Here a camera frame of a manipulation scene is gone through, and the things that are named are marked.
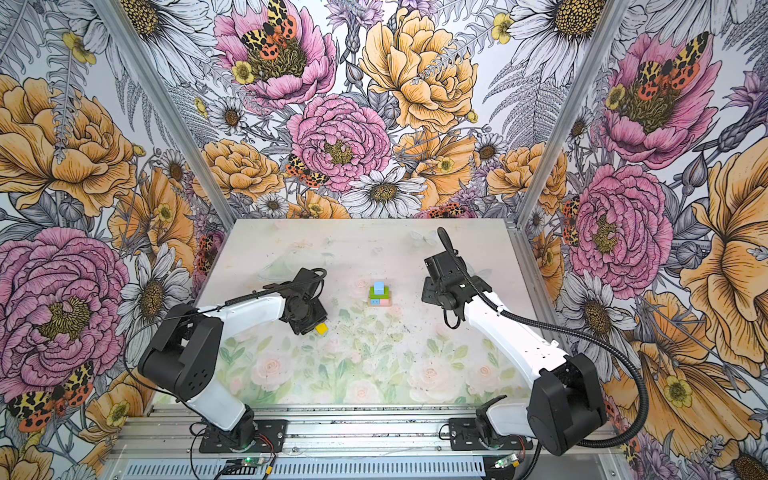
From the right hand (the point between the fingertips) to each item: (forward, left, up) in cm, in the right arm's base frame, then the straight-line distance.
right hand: (438, 299), depth 84 cm
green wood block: (+7, +15, -7) cm, 18 cm away
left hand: (-2, +35, -12) cm, 37 cm away
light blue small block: (+7, +17, -4) cm, 18 cm away
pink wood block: (+6, +15, -11) cm, 20 cm away
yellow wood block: (-2, +34, -12) cm, 36 cm away
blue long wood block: (+6, +18, -11) cm, 22 cm away
